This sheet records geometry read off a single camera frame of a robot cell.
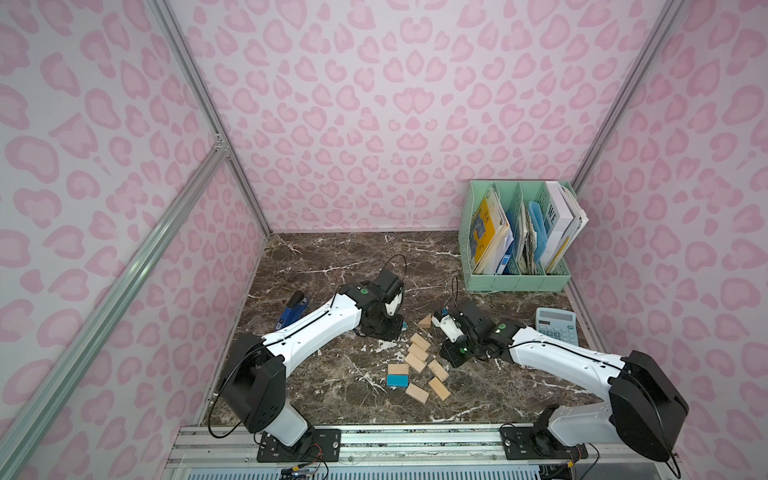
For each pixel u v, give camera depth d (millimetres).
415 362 859
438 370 849
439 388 819
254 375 430
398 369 848
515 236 843
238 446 750
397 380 825
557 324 909
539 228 879
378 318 675
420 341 902
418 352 881
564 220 885
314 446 720
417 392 806
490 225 946
